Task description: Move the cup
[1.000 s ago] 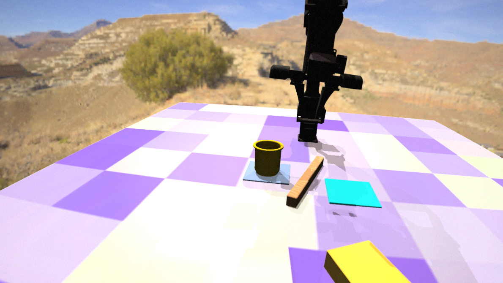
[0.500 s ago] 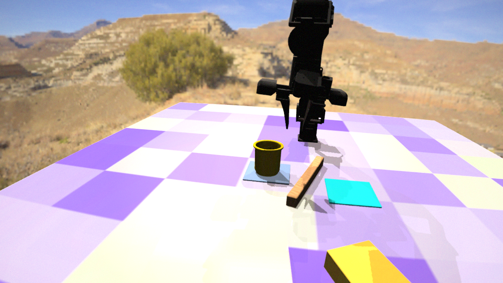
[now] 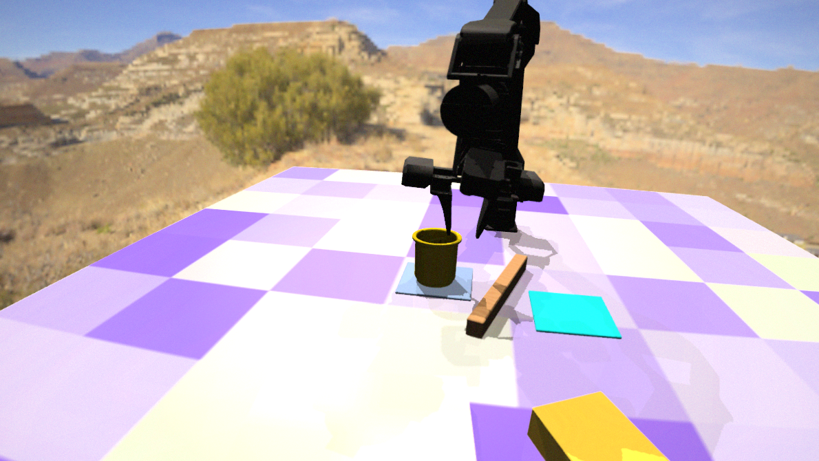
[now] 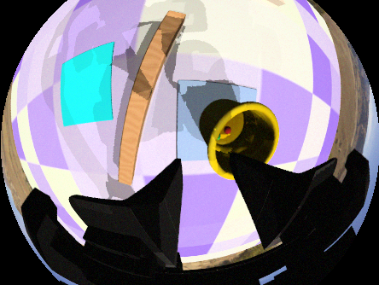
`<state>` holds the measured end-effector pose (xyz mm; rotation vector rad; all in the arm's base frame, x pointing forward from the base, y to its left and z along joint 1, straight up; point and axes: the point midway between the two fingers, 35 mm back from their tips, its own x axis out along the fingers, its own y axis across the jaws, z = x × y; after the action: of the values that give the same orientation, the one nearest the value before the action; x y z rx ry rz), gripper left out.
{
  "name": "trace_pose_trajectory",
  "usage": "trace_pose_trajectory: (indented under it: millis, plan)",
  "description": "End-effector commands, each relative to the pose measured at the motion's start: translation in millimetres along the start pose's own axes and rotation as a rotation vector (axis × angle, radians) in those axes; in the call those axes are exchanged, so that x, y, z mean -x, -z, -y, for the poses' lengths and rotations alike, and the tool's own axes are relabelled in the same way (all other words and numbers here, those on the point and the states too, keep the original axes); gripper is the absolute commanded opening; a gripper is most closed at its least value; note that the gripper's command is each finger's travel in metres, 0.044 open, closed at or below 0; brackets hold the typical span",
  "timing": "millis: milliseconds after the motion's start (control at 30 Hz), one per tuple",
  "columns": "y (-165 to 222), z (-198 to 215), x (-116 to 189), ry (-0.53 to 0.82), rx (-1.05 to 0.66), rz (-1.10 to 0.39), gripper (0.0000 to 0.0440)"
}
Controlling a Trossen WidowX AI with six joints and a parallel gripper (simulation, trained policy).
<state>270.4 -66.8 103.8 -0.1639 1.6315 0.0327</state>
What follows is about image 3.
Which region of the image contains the wooden bar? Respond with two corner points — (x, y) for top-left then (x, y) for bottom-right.
(465, 255), (528, 339)

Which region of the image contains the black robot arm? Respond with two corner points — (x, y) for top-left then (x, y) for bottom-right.
(440, 0), (540, 233)

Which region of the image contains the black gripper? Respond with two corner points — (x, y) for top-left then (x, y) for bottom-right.
(401, 130), (545, 239)

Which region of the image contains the yellow rectangular block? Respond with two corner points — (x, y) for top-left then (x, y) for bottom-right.
(526, 392), (669, 461)

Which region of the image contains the dark yellow cup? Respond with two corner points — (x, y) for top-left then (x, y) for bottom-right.
(412, 228), (462, 288)

